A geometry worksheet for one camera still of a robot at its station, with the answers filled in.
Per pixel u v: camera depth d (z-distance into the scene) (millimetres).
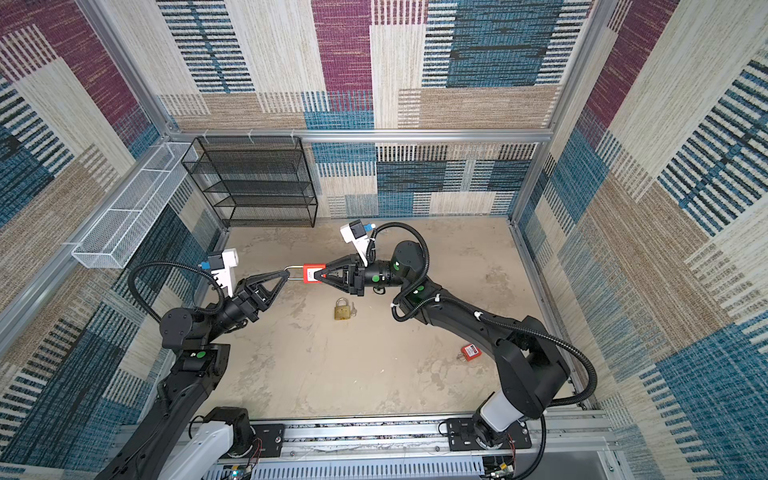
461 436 729
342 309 945
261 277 606
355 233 597
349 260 630
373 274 616
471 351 853
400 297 605
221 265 560
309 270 615
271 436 741
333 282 623
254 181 1097
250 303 565
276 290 606
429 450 729
